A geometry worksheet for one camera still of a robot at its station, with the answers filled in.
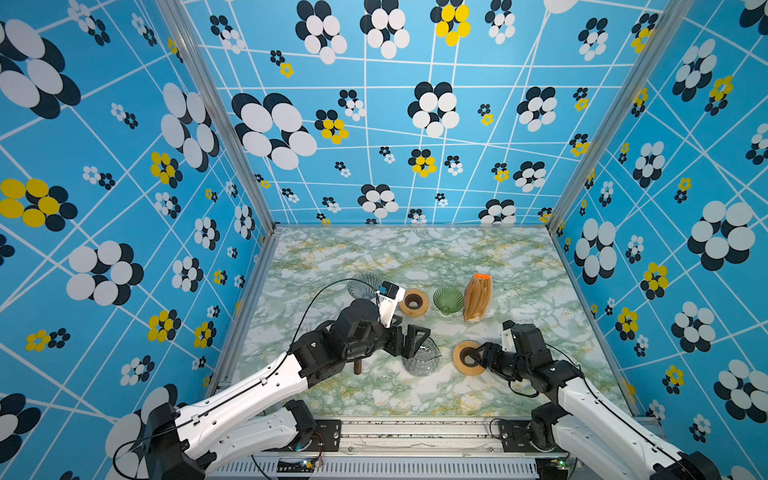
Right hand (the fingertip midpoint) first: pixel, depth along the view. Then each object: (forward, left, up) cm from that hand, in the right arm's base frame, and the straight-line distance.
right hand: (478, 357), depth 84 cm
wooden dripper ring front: (-4, +3, -1) cm, 5 cm away
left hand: (-1, +18, +21) cm, 27 cm away
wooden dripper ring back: (+19, +18, -2) cm, 26 cm away
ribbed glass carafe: (-4, +16, +7) cm, 17 cm away
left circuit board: (-26, +46, -2) cm, 53 cm away
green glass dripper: (+17, +7, +2) cm, 19 cm away
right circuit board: (-25, -14, -4) cm, 29 cm away
